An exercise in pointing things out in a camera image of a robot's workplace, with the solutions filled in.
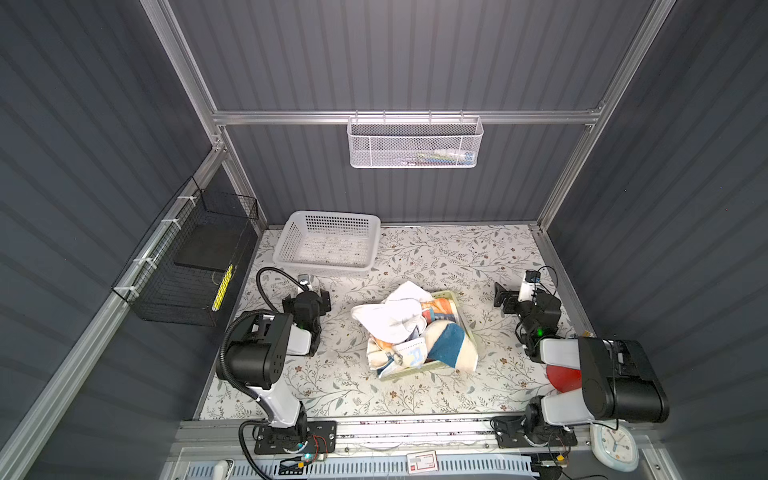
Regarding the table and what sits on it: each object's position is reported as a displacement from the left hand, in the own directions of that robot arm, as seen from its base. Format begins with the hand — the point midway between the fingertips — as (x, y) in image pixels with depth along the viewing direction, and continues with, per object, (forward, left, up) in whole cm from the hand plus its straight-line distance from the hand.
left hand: (305, 293), depth 96 cm
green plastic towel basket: (-16, -49, +4) cm, 52 cm away
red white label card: (-47, -33, -3) cm, 57 cm away
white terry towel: (-15, -28, +7) cm, 33 cm away
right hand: (-5, -66, +6) cm, 67 cm away
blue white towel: (-22, -42, +5) cm, 48 cm away
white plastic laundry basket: (+25, -5, -4) cm, 26 cm away
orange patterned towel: (-9, -42, +1) cm, 43 cm away
